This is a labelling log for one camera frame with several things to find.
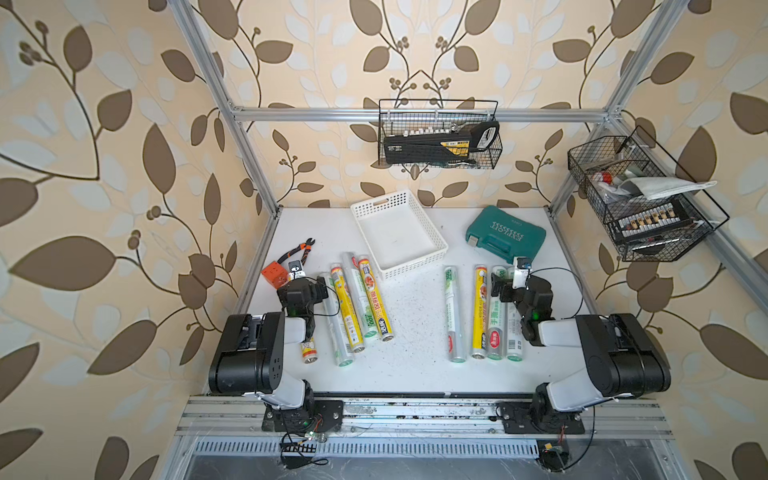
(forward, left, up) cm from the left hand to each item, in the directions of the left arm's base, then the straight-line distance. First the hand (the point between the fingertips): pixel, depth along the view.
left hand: (304, 278), depth 94 cm
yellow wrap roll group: (-6, -55, -1) cm, 56 cm away
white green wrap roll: (-19, -46, -1) cm, 50 cm away
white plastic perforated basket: (+25, -30, -7) cm, 40 cm away
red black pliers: (+17, +4, -5) cm, 18 cm away
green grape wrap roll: (-14, -21, -2) cm, 26 cm away
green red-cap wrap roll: (-13, -59, -1) cm, 60 cm away
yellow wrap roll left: (-12, -16, -3) cm, 20 cm away
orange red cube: (+2, +10, -1) cm, 11 cm away
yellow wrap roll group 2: (-5, -22, -3) cm, 23 cm away
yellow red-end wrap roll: (-22, -5, -4) cm, 22 cm away
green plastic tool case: (+18, -68, 0) cm, 70 cm away
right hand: (+2, -65, +1) cm, 65 cm away
